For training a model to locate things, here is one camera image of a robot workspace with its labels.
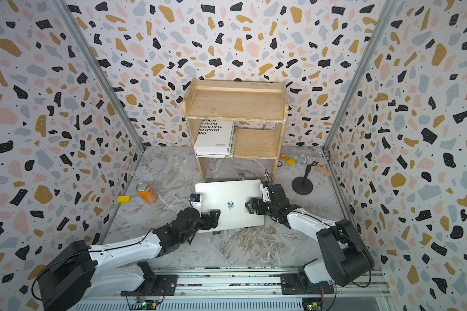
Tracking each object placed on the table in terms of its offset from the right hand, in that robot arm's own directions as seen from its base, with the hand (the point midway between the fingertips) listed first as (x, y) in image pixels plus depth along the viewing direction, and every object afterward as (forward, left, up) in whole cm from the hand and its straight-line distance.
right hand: (252, 205), depth 89 cm
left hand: (-5, +15, +4) cm, 17 cm away
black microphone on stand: (+16, -27, -6) cm, 32 cm away
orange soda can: (+4, +49, +4) cm, 50 cm away
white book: (+20, +17, +22) cm, 35 cm away
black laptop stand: (+11, +5, +8) cm, 15 cm away
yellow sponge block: (+5, +65, -5) cm, 65 cm away
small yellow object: (+34, -23, -7) cm, 42 cm away
